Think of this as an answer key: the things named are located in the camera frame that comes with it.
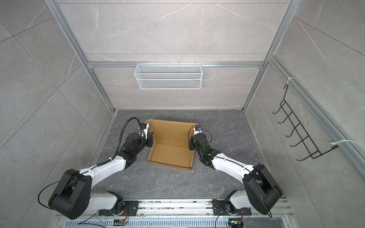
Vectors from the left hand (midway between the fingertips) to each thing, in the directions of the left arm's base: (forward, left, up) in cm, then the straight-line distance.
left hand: (154, 130), depth 86 cm
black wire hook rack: (-19, -73, +16) cm, 77 cm away
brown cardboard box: (-2, -9, -16) cm, 18 cm away
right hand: (-4, -24, -3) cm, 25 cm away
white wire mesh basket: (+38, -9, +13) cm, 42 cm away
